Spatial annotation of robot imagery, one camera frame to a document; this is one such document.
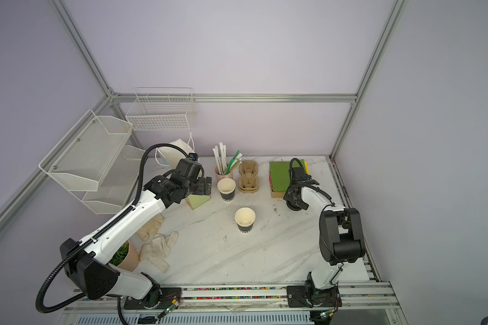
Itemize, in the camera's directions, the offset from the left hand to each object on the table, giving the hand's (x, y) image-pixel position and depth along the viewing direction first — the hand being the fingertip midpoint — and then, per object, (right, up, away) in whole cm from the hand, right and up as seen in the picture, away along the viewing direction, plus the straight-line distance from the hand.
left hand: (196, 182), depth 78 cm
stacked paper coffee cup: (+10, -3, +21) cm, 23 cm away
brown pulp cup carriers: (+20, 0, +27) cm, 33 cm away
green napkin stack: (+37, +4, +28) cm, 47 cm away
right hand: (+42, -8, +16) cm, 46 cm away
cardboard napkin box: (+34, -7, +23) cm, 41 cm away
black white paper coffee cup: (+19, -16, +9) cm, 27 cm away
